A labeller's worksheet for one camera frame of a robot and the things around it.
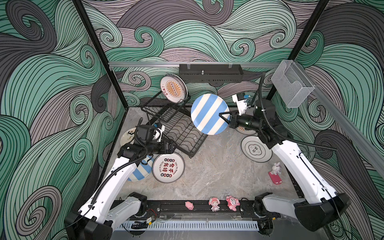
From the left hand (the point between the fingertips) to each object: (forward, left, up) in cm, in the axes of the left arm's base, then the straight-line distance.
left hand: (168, 144), depth 75 cm
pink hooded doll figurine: (-23, -24, -16) cm, 37 cm away
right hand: (+8, -24, +17) cm, 31 cm away
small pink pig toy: (-24, -11, -18) cm, 32 cm away
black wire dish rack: (+33, 0, -18) cm, 38 cm away
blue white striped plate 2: (-5, +16, -21) cm, 27 cm away
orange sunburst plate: (+35, 0, +9) cm, 36 cm away
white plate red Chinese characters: (-4, +1, -20) cm, 21 cm away
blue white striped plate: (+9, -18, +14) cm, 24 cm away
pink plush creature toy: (-23, -33, -16) cm, 43 cm away
